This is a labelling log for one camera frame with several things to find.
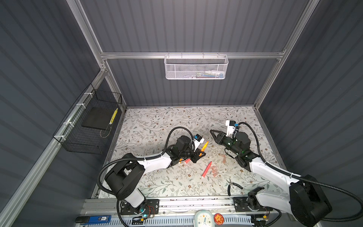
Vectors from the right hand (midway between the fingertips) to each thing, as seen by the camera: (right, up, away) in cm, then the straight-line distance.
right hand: (212, 132), depth 79 cm
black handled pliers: (+11, -30, +2) cm, 32 cm away
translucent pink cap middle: (+10, -19, +12) cm, 24 cm away
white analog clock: (-6, -41, -11) cm, 43 cm away
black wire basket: (-68, -2, -11) cm, 69 cm away
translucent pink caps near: (+3, -24, +7) cm, 26 cm away
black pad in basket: (-62, +8, -4) cm, 63 cm away
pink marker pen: (-2, -24, +7) cm, 25 cm away
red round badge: (+1, -42, -10) cm, 43 cm away
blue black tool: (-60, -41, -12) cm, 74 cm away
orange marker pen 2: (-18, -14, -5) cm, 23 cm away
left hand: (-4, -12, +3) cm, 13 cm away
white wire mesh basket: (-6, +54, +44) cm, 70 cm away
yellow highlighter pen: (-55, +9, -1) cm, 56 cm away
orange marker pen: (-4, -8, +1) cm, 9 cm away
